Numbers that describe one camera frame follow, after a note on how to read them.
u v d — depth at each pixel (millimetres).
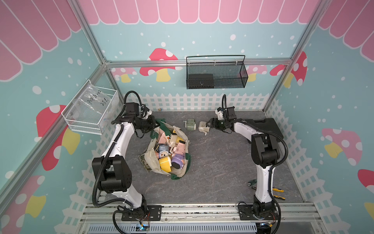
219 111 943
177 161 812
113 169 452
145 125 756
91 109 718
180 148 871
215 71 946
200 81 874
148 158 779
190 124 1057
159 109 1244
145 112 742
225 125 828
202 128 1057
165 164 793
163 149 868
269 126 1058
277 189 810
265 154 565
